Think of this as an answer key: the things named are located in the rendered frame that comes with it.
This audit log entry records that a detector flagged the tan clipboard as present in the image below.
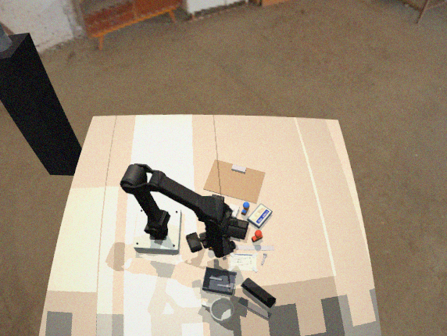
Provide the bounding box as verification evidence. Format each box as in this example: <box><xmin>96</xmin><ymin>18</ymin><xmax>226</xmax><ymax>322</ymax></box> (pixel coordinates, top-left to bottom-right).
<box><xmin>203</xmin><ymin>159</ymin><xmax>265</xmax><ymax>204</ymax></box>

